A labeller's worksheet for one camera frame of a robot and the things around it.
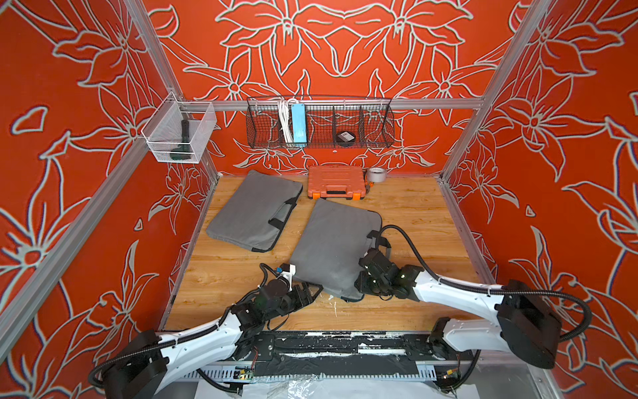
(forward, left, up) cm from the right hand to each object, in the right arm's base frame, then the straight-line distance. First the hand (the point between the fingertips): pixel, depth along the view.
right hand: (354, 282), depth 83 cm
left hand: (-5, +12, +3) cm, 13 cm away
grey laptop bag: (+27, +40, 0) cm, 49 cm away
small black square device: (+49, +2, +25) cm, 55 cm away
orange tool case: (+48, +3, 0) cm, 49 cm away
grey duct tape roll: (+53, -15, 0) cm, 55 cm away
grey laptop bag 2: (+13, +8, 0) cm, 16 cm away
